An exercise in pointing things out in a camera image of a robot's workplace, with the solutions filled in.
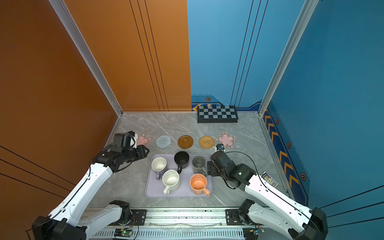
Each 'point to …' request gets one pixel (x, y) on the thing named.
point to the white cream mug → (171, 179)
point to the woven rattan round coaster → (206, 142)
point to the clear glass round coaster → (163, 141)
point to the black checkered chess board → (217, 114)
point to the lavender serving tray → (155, 188)
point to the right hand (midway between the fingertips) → (211, 166)
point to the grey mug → (198, 164)
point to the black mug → (181, 158)
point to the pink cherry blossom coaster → (228, 140)
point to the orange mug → (198, 183)
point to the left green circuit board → (120, 232)
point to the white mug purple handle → (158, 164)
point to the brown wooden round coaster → (185, 142)
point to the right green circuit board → (252, 233)
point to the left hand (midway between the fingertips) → (147, 149)
